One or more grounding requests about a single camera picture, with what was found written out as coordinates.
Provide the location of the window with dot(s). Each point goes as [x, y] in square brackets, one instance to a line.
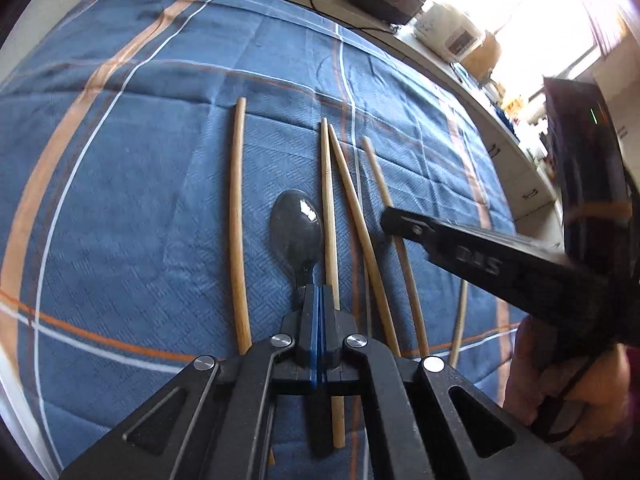
[525, 10]

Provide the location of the white pressure cooker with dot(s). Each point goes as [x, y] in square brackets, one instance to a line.
[445, 30]

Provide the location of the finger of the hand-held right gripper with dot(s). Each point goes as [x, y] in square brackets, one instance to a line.
[450, 250]

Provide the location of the metal spoon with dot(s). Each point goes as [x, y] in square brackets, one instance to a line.
[295, 225]

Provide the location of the wooden cutting board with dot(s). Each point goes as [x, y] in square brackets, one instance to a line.
[482, 55]

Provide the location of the wooden chopstick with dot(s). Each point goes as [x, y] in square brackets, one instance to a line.
[376, 175]
[234, 220]
[357, 220]
[459, 325]
[327, 210]

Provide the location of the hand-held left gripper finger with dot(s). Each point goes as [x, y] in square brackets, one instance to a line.
[323, 345]
[313, 345]

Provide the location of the blue plaid tablecloth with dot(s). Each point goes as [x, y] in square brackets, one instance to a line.
[150, 185]

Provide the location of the person's right hand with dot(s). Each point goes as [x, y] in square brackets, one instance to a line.
[525, 370]

